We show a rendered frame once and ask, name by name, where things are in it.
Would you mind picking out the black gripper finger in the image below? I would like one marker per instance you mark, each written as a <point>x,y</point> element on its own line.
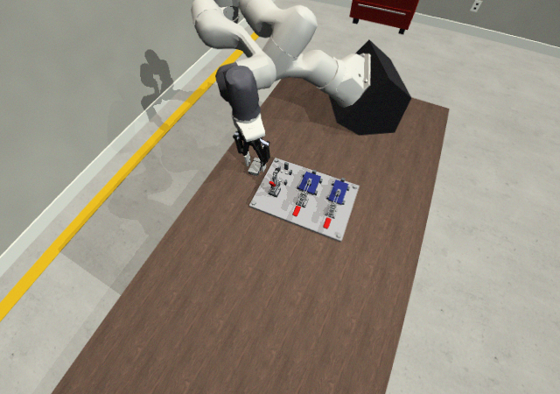
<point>242,148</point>
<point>262,152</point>

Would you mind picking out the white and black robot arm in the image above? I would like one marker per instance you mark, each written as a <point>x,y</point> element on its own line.
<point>345,80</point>

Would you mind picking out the blue metal block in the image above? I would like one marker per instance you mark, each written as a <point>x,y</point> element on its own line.
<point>314,183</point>

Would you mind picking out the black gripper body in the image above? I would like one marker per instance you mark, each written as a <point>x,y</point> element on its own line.
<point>257,142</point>

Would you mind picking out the blue rectangular block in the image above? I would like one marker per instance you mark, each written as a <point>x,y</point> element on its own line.
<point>338,185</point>

